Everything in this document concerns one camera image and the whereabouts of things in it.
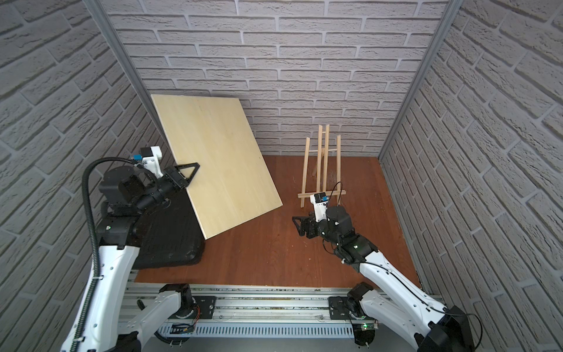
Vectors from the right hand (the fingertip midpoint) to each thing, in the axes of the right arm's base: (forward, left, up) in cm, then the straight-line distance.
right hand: (303, 216), depth 77 cm
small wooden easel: (+25, -9, +8) cm, 28 cm away
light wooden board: (+4, +23, +16) cm, 28 cm away
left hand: (+6, +29, +25) cm, 39 cm away
